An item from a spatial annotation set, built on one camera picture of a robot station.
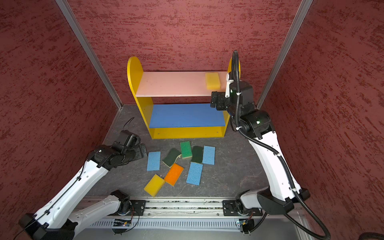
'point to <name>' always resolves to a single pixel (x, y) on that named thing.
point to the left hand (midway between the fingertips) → (138, 157)
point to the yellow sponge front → (154, 185)
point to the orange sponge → (173, 174)
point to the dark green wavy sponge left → (170, 158)
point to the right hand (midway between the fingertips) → (220, 98)
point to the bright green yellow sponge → (186, 149)
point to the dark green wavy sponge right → (197, 154)
